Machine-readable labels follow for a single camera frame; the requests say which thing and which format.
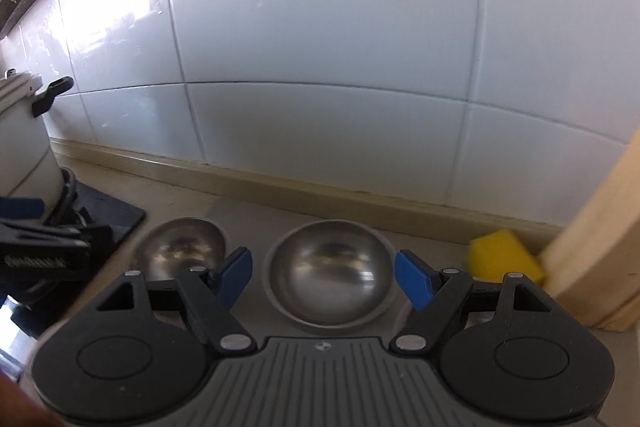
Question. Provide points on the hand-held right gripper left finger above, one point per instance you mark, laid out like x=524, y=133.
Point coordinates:
x=235, y=274

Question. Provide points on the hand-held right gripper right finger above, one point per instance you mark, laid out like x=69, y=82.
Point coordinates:
x=412, y=279

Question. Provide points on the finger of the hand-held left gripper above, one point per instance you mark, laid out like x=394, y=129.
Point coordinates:
x=60, y=234
x=22, y=208

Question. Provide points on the black gas stove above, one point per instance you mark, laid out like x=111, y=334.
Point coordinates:
x=115, y=217

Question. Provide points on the aluminium pressure cooker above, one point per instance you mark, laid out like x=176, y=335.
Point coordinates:
x=20, y=147

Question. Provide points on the yellow sponge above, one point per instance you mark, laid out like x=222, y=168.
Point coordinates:
x=500, y=254

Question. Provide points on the wooden knife block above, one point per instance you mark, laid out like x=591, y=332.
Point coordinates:
x=600, y=257

